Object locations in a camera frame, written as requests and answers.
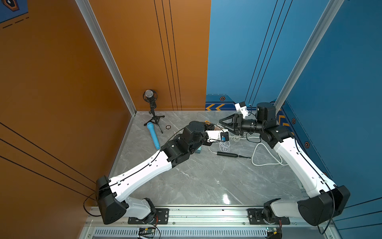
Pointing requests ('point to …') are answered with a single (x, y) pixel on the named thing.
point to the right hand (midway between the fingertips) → (222, 124)
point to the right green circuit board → (273, 230)
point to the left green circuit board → (148, 231)
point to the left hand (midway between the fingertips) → (210, 120)
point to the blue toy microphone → (151, 129)
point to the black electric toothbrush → (231, 154)
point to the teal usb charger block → (198, 150)
